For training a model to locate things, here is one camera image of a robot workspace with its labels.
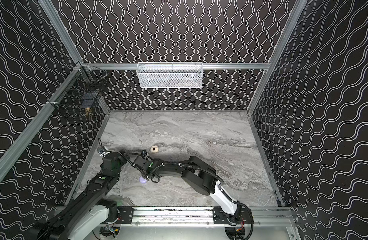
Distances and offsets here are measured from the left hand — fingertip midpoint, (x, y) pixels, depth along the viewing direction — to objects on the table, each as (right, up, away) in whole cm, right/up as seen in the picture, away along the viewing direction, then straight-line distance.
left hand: (122, 154), depth 85 cm
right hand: (+14, -10, +7) cm, 19 cm away
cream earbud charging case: (+15, +1, +13) cm, 20 cm away
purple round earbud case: (+11, -15, 0) cm, 18 cm away
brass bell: (-18, +25, -2) cm, 31 cm away
